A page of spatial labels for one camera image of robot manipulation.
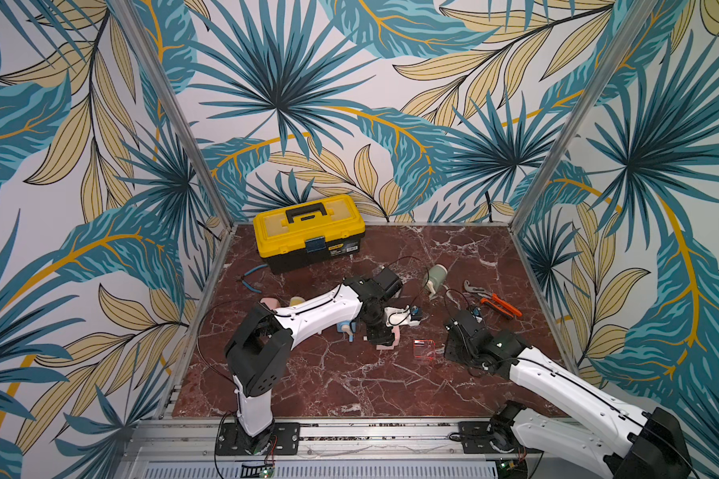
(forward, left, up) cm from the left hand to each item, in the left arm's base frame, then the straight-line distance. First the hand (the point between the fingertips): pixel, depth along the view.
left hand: (383, 333), depth 83 cm
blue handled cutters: (+23, +47, -8) cm, 53 cm away
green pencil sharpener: (+19, -17, 0) cm, 26 cm away
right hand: (-3, -18, -1) cm, 19 cm away
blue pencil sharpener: (+2, +10, 0) cm, 10 cm away
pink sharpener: (-2, -3, +7) cm, 8 cm away
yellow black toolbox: (+30, +24, +8) cm, 40 cm away
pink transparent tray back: (-1, -12, -7) cm, 14 cm away
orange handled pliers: (+15, -37, -7) cm, 41 cm away
